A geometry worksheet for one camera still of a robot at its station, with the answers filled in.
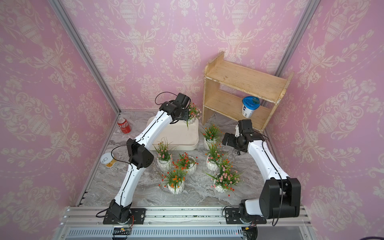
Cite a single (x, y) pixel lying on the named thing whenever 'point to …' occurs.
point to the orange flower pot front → (175, 181)
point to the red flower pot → (187, 163)
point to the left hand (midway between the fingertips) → (183, 115)
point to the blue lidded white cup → (249, 104)
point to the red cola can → (124, 125)
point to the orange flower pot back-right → (211, 134)
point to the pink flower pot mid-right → (214, 157)
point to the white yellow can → (106, 158)
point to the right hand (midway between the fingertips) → (231, 141)
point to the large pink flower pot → (226, 180)
